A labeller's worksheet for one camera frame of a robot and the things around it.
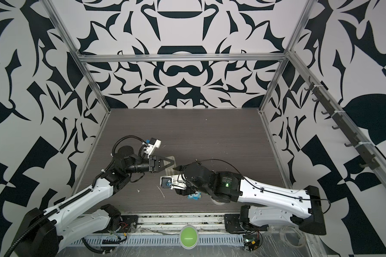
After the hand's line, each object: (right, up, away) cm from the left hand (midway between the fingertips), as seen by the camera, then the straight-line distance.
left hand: (174, 161), depth 67 cm
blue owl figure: (+9, -20, +13) cm, 25 cm away
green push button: (+6, -33, +3) cm, 34 cm away
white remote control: (-2, -4, 0) cm, 4 cm away
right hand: (0, -4, -2) cm, 5 cm away
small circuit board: (+33, -36, +4) cm, 49 cm away
